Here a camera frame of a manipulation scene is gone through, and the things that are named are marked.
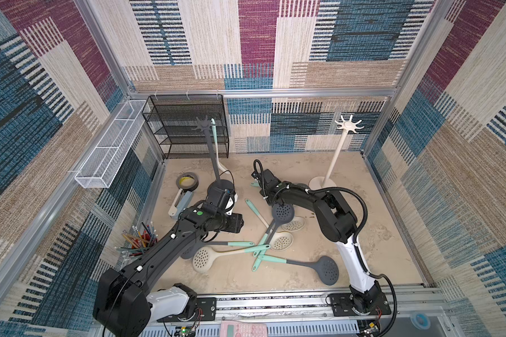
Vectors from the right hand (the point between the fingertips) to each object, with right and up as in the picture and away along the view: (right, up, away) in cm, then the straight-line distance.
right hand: (277, 185), depth 105 cm
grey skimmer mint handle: (+1, -12, -12) cm, 17 cm away
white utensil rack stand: (+23, +2, -4) cm, 24 cm away
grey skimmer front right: (+16, -29, -27) cm, 43 cm away
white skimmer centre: (0, -22, -18) cm, 28 cm away
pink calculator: (-18, -44, -37) cm, 60 cm away
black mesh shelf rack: (-52, +34, +3) cm, 63 cm away
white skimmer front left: (-31, -26, -23) cm, 47 cm away
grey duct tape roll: (-45, +2, +3) cm, 45 cm away
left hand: (-17, -13, -24) cm, 32 cm away
